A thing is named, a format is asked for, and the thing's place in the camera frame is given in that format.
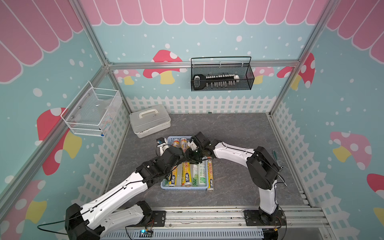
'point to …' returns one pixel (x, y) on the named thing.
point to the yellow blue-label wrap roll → (186, 174)
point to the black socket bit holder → (200, 81)
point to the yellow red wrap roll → (210, 182)
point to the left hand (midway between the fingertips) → (176, 155)
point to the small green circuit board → (145, 233)
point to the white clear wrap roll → (202, 173)
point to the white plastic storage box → (149, 121)
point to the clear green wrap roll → (179, 175)
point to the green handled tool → (275, 155)
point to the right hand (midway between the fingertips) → (182, 161)
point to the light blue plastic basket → (170, 183)
